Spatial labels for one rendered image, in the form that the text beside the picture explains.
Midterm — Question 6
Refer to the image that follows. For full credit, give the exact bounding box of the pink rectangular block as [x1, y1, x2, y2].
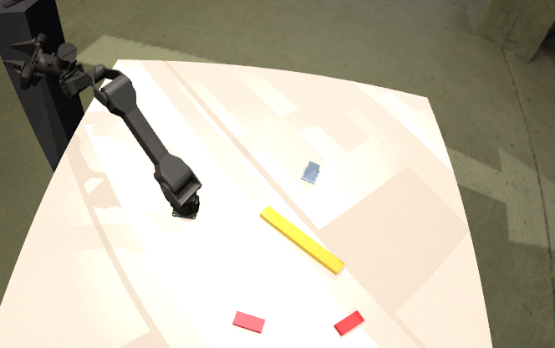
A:
[232, 311, 266, 334]

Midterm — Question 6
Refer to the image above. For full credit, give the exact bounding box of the yellow bar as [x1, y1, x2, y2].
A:
[259, 206, 345, 275]

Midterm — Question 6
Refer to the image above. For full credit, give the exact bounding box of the red rectangular block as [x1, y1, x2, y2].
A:
[334, 310, 364, 336]

